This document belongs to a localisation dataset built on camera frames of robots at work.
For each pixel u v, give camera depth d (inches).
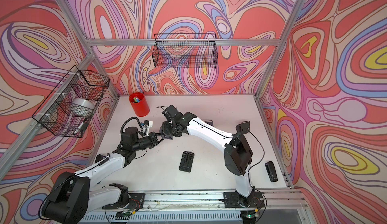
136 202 28.4
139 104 40.7
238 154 18.5
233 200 28.9
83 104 28.6
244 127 37.6
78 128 28.2
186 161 33.1
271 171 30.7
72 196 16.2
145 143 28.8
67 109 29.1
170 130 28.6
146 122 30.9
